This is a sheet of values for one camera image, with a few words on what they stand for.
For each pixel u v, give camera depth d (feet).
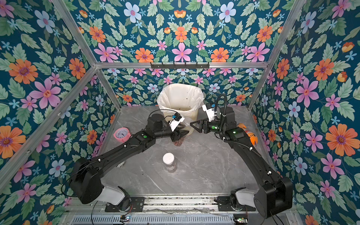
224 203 2.41
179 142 2.55
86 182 1.36
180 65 2.99
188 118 2.41
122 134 3.25
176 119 2.13
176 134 2.19
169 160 2.41
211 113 2.15
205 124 2.09
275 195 1.26
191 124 2.30
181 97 3.20
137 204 2.41
